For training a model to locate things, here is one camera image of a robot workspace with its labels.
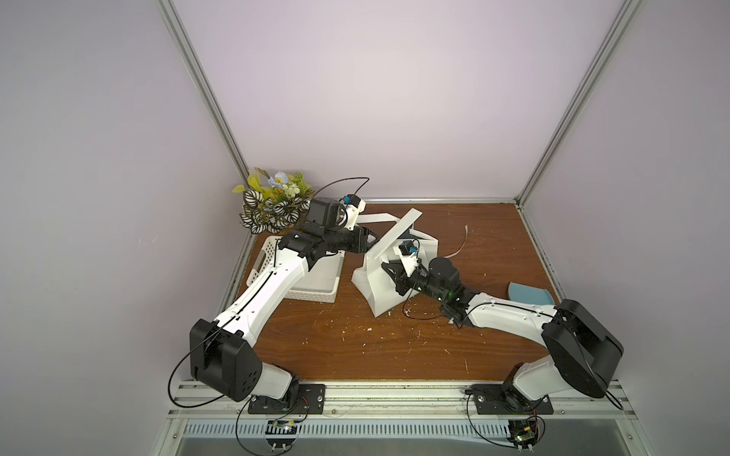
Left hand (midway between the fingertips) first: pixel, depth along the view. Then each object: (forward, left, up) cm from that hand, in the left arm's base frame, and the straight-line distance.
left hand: (377, 236), depth 76 cm
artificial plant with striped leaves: (+13, +33, -2) cm, 36 cm away
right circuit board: (-41, -37, -28) cm, 62 cm away
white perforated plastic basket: (-1, +20, -26) cm, 33 cm away
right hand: (-4, -2, -7) cm, 8 cm away
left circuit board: (-41, +25, -29) cm, 56 cm away
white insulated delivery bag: (-8, +1, -10) cm, 13 cm away
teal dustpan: (-3, -49, -27) cm, 56 cm away
